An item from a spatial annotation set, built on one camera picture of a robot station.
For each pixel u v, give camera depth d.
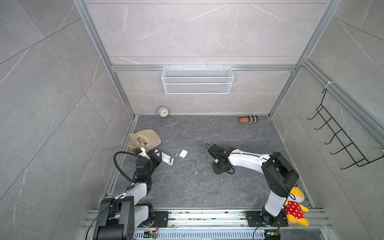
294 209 0.72
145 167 0.65
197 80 1.01
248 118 1.14
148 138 1.04
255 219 0.73
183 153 0.98
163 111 1.14
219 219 0.75
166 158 0.88
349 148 0.64
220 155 0.71
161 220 0.73
